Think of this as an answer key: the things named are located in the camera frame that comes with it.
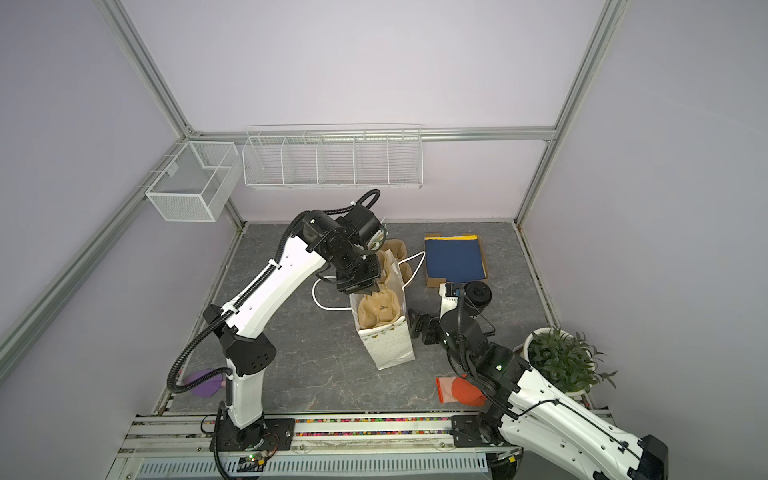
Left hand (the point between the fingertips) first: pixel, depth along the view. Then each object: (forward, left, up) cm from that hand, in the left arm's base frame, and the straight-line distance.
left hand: (379, 296), depth 69 cm
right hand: (-2, -11, -7) cm, 13 cm away
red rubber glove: (-16, -20, -25) cm, 36 cm away
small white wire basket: (+45, +59, 0) cm, 74 cm away
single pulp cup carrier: (-1, +1, -5) cm, 5 cm away
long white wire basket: (+52, +2, +3) cm, 52 cm away
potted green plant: (-16, -43, -9) cm, 46 cm away
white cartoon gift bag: (-8, -2, -9) cm, 12 cm away
